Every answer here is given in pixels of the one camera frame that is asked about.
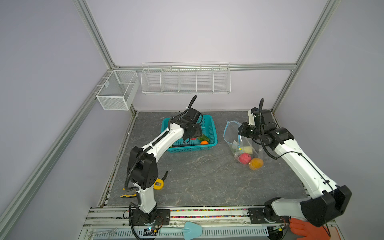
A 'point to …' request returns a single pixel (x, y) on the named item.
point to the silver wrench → (113, 231)
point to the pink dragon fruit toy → (244, 158)
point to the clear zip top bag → (230, 133)
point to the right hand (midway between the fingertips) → (238, 128)
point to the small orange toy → (204, 142)
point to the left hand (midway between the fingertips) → (197, 135)
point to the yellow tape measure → (159, 184)
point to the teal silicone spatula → (191, 230)
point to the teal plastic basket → (207, 124)
